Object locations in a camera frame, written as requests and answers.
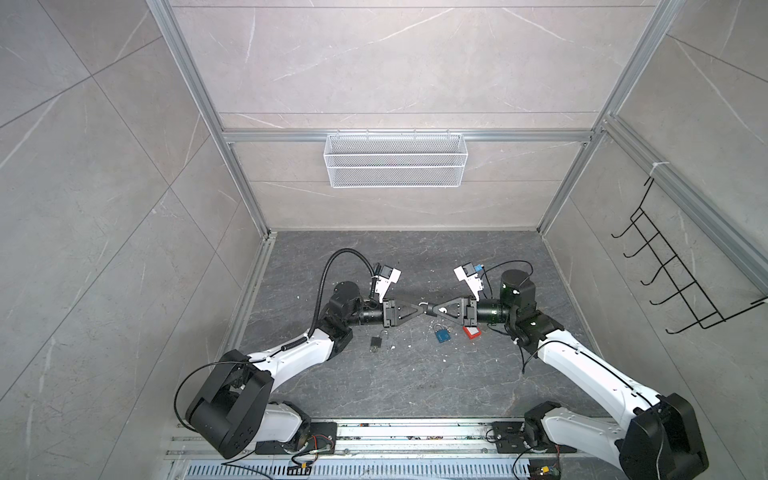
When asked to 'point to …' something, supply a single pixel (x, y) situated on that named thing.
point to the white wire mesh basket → (395, 161)
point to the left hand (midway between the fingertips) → (422, 308)
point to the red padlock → (472, 332)
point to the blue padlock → (443, 335)
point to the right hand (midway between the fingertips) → (435, 310)
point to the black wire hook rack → (693, 298)
